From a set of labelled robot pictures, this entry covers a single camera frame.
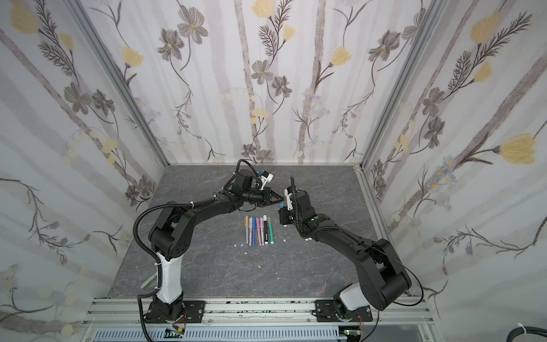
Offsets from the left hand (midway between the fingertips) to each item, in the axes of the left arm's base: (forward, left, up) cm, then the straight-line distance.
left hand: (280, 194), depth 87 cm
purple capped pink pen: (-6, +10, -16) cm, 20 cm away
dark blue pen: (-7, +12, -17) cm, 22 cm away
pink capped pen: (-8, +8, -17) cm, 20 cm away
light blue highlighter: (-3, -1, -3) cm, 5 cm away
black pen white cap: (-8, +6, -17) cm, 19 cm away
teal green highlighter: (-8, +4, -17) cm, 19 cm away
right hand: (-4, +2, -2) cm, 5 cm away
